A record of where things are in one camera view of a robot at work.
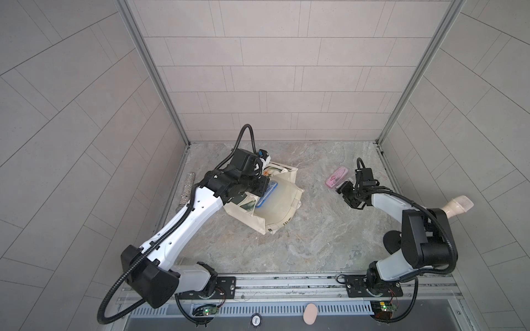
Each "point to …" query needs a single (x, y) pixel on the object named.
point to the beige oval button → (310, 314)
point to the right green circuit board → (383, 309)
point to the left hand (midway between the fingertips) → (270, 181)
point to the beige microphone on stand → (457, 205)
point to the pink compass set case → (337, 176)
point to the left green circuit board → (209, 310)
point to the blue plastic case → (270, 189)
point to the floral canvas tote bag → (276, 213)
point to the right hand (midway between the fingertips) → (337, 190)
